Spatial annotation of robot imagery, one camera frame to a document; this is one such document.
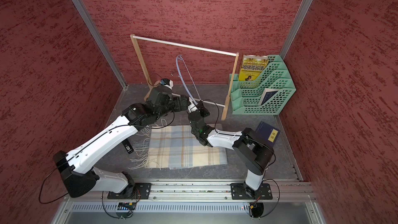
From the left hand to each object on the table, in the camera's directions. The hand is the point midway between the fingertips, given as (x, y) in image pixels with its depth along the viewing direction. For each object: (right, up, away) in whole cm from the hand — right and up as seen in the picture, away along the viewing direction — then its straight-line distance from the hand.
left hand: (179, 102), depth 72 cm
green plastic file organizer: (+43, +4, +42) cm, 60 cm away
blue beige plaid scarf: (-6, -27, +16) cm, 32 cm away
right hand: (+11, -1, +14) cm, 17 cm away
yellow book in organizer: (+46, +24, +33) cm, 62 cm away
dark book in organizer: (+52, +5, +21) cm, 56 cm away
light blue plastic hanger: (+4, +15, +18) cm, 23 cm away
